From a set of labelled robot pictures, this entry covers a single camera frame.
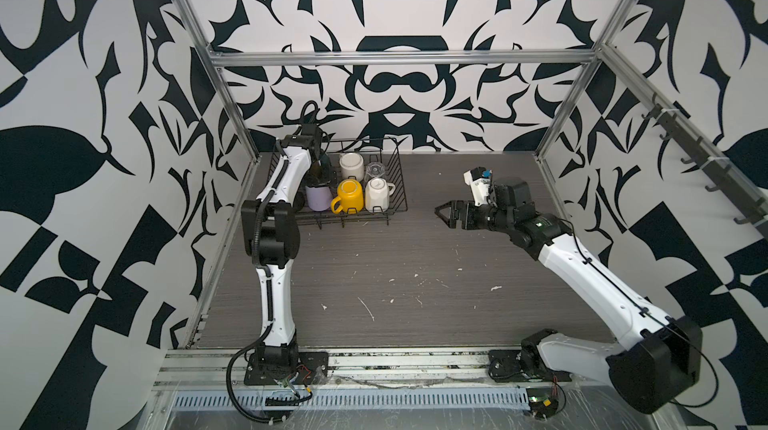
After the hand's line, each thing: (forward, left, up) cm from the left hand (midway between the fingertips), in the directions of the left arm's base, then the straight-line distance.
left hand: (314, 179), depth 97 cm
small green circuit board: (-60, -57, -13) cm, 84 cm away
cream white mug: (-7, -20, 0) cm, 21 cm away
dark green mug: (+6, -3, -2) cm, 7 cm away
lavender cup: (-6, -2, -3) cm, 6 cm away
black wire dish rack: (+25, -23, -12) cm, 36 cm away
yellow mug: (-6, -12, -1) cm, 13 cm away
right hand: (-19, -38, +11) cm, 44 cm away
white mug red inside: (+6, -12, -1) cm, 14 cm away
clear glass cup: (+5, -20, -2) cm, 20 cm away
